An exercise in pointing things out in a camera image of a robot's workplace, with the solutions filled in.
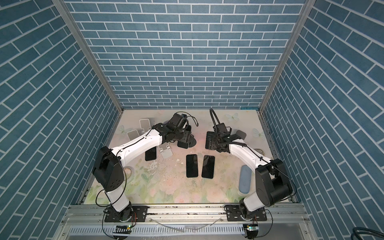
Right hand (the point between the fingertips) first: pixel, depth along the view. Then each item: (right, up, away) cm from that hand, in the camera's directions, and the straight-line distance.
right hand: (214, 142), depth 90 cm
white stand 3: (-31, -6, +4) cm, 31 cm away
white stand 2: (-52, +5, +4) cm, 52 cm away
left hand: (-17, +5, -3) cm, 18 cm away
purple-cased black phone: (-3, +1, -8) cm, 9 cm away
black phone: (-14, -15, -1) cm, 20 cm away
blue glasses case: (+17, -20, -6) cm, 27 cm away
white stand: (-48, +11, +15) cm, 51 cm away
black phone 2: (-4, -15, -1) cm, 15 cm away
